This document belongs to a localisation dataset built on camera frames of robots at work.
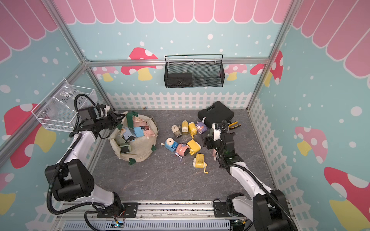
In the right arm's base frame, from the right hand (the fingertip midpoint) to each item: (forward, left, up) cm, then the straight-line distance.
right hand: (205, 133), depth 83 cm
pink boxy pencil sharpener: (-5, -6, -14) cm, 16 cm away
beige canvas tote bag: (0, +42, -17) cm, 45 cm away
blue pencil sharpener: (0, +22, -11) cm, 24 cm away
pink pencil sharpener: (+12, +43, -3) cm, 45 cm away
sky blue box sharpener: (+11, +45, -12) cm, 48 cm away
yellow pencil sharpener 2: (-11, +4, -14) cm, 19 cm away
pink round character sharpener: (-4, +14, -13) cm, 20 cm away
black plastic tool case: (+29, -11, -13) cm, 34 cm away
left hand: (+8, +47, +7) cm, 48 cm away
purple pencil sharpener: (+15, +1, -12) cm, 19 cm away
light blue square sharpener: (+7, +50, -8) cm, 51 cm away
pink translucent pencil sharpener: (+9, +38, -10) cm, 40 cm away
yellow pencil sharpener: (0, +6, -14) cm, 16 cm away
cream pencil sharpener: (+11, +18, -12) cm, 25 cm away
